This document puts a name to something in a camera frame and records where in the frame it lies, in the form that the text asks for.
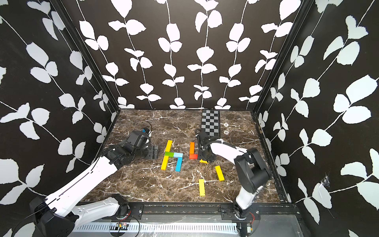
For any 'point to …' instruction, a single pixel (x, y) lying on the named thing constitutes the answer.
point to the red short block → (193, 156)
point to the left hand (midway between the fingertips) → (154, 147)
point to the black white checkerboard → (210, 122)
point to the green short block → (170, 154)
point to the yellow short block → (202, 161)
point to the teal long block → (178, 166)
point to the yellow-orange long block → (165, 164)
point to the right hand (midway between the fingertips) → (201, 155)
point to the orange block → (192, 147)
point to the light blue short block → (178, 154)
